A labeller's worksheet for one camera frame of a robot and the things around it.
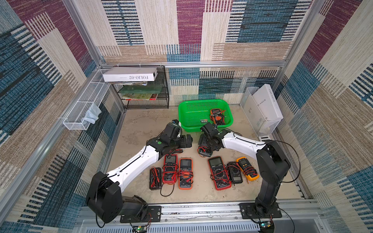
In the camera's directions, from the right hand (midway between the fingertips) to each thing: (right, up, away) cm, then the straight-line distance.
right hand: (203, 142), depth 93 cm
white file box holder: (+37, +21, +2) cm, 42 cm away
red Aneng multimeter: (+8, -16, -12) cm, 22 cm away
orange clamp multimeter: (+11, +17, +15) cm, 25 cm away
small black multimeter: (+17, -16, -10) cm, 25 cm away
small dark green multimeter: (0, -5, -6) cm, 8 cm away
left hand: (-11, +3, -11) cm, 16 cm away
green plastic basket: (-6, +19, +21) cm, 29 cm away
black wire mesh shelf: (-32, +30, +31) cm, 53 cm away
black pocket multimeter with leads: (-28, -18, -12) cm, 35 cm away
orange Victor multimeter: (-11, -16, -11) cm, 23 cm away
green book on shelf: (-35, +32, +3) cm, 48 cm away
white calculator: (+39, +2, +7) cm, 40 cm away
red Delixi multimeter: (-20, -14, -10) cm, 26 cm away
